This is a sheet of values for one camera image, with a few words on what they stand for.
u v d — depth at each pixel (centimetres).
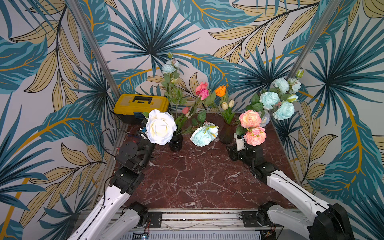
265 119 66
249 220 73
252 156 61
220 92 80
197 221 74
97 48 82
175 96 86
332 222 39
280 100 60
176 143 90
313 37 79
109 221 43
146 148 52
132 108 100
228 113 87
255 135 49
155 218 73
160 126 37
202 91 70
